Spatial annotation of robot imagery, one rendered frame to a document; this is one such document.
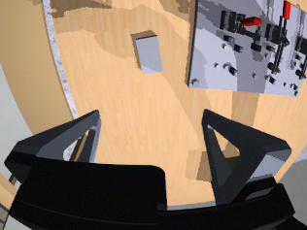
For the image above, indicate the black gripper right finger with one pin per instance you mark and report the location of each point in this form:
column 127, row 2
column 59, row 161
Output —
column 261, row 155

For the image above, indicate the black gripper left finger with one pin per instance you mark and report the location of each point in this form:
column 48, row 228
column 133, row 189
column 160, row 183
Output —
column 52, row 143

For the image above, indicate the black toggle clamp with red handle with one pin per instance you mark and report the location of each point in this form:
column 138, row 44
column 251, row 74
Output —
column 274, row 33
column 301, row 46

